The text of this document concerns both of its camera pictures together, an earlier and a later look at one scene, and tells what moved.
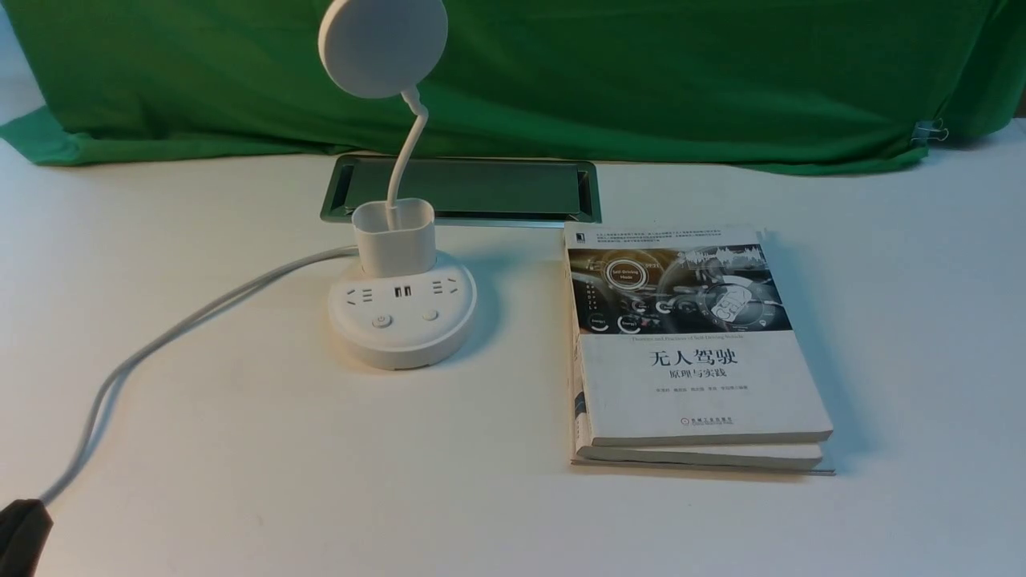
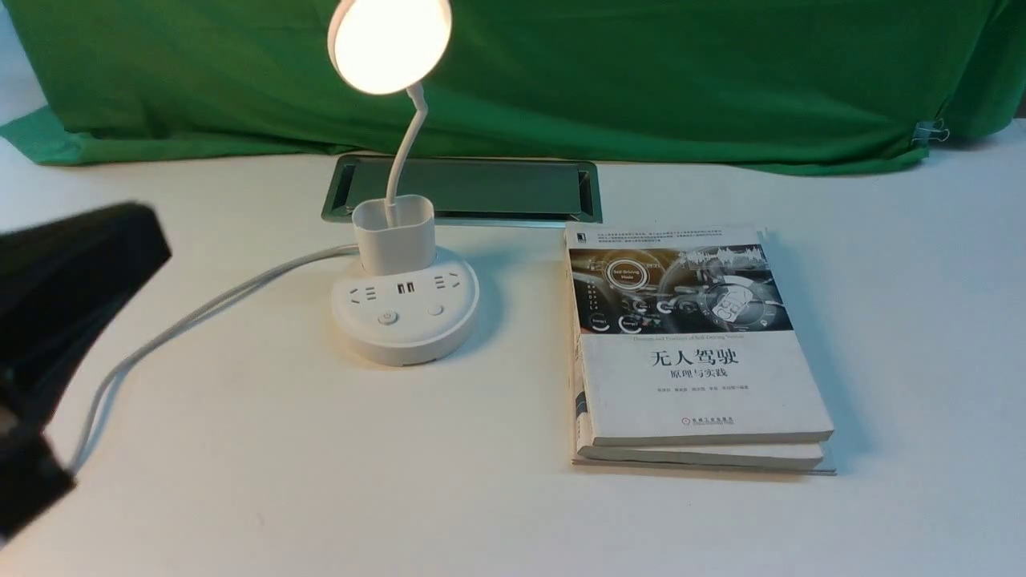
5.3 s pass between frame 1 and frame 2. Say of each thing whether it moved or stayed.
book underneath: stayed
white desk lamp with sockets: stayed
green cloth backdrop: stayed
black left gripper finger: moved
